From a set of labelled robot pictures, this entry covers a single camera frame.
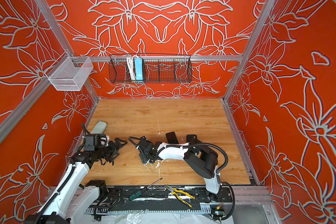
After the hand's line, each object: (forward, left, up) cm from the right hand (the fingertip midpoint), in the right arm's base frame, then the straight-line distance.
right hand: (145, 153), depth 87 cm
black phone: (+11, -17, -1) cm, 20 cm away
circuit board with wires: (-30, -41, -2) cm, 51 cm away
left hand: (0, +11, +10) cm, 15 cm away
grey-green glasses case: (+17, +35, +2) cm, 39 cm away
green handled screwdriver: (-22, 0, 0) cm, 22 cm away
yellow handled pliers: (-20, -18, -1) cm, 27 cm away
